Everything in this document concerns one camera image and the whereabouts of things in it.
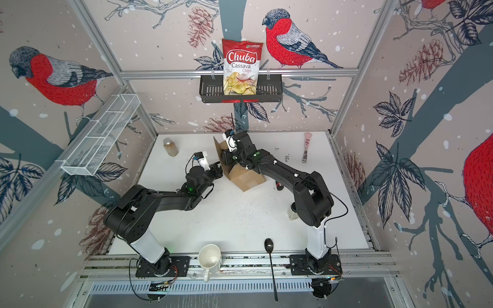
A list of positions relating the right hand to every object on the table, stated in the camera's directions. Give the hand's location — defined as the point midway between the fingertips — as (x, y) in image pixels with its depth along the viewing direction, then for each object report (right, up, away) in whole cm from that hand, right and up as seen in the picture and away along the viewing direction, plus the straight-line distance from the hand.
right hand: (218, 159), depth 86 cm
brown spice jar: (-30, +6, +18) cm, 35 cm away
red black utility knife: (+30, -15, +9) cm, 34 cm away
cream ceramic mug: (-1, -40, -11) cm, 42 cm away
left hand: (+3, -1, +1) cm, 4 cm away
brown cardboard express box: (+11, -8, -5) cm, 14 cm away
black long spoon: (+23, -36, -9) cm, 43 cm away
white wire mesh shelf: (-48, +2, -15) cm, 50 cm away
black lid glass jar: (+33, -23, -6) cm, 41 cm away
